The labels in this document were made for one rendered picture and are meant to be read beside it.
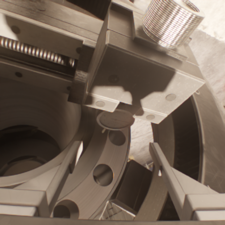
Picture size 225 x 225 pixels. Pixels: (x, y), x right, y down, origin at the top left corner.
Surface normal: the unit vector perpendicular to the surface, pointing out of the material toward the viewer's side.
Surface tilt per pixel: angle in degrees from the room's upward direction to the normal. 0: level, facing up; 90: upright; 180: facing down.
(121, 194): 90
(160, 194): 130
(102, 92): 25
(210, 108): 90
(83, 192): 90
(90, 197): 90
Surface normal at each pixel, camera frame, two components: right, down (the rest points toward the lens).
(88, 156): 0.36, -0.54
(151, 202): -0.38, -0.83
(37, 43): -0.03, 0.80
